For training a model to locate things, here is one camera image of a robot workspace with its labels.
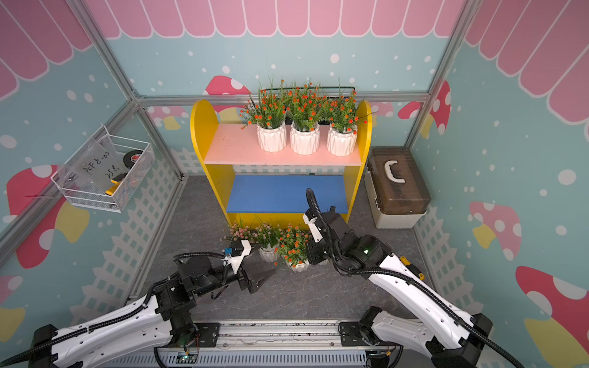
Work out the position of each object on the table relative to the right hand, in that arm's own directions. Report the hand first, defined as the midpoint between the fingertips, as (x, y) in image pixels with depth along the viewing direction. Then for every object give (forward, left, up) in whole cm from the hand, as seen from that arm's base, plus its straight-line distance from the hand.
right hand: (305, 244), depth 70 cm
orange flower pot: (-4, +4, +5) cm, 7 cm away
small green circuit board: (-27, +38, -24) cm, 52 cm away
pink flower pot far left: (+8, +24, -7) cm, 27 cm away
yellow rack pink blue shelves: (+32, +20, -8) cm, 38 cm away
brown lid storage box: (+29, -38, -7) cm, 48 cm away
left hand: (-5, +11, -1) cm, 12 cm away
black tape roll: (+28, +62, +12) cm, 69 cm away
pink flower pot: (+7, +13, -7) cm, 17 cm away
